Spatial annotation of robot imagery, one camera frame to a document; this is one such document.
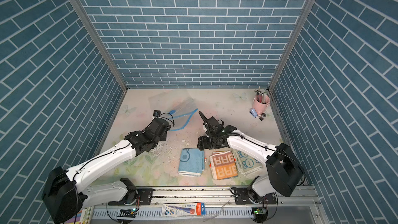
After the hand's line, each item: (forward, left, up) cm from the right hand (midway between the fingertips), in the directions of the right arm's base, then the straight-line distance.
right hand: (203, 145), depth 83 cm
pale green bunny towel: (-5, -24, -6) cm, 25 cm away
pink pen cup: (+32, -34, +3) cm, 47 cm away
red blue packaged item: (-28, +6, -6) cm, 30 cm away
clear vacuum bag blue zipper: (+31, +21, -6) cm, 38 cm away
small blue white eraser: (+29, -31, -5) cm, 43 cm away
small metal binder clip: (+28, -38, -7) cm, 48 cm away
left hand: (+5, +21, +6) cm, 23 cm away
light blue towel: (-7, +6, -6) cm, 11 cm away
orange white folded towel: (-8, -11, -5) cm, 15 cm away
